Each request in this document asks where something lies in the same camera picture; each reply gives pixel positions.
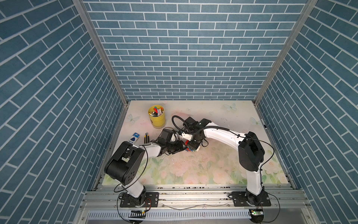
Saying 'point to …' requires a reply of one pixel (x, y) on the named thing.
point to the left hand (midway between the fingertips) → (187, 149)
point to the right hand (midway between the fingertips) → (193, 145)
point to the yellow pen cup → (157, 115)
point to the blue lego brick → (189, 149)
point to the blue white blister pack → (134, 138)
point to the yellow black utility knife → (146, 137)
